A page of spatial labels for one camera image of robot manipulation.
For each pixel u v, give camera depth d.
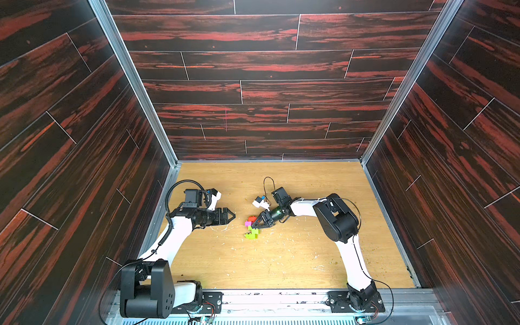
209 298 0.75
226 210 0.77
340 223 0.59
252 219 0.90
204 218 0.71
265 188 0.96
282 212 0.83
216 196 0.80
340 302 0.73
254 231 0.88
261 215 0.87
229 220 0.78
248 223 0.91
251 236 0.88
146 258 0.43
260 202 0.91
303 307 0.74
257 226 0.89
